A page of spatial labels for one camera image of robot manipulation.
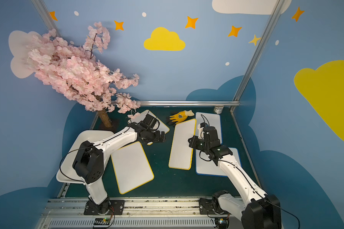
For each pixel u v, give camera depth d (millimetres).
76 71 572
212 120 1206
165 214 733
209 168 905
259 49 852
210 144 606
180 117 1146
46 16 718
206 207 747
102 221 730
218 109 1165
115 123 1087
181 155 746
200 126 747
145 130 684
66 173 844
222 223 735
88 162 472
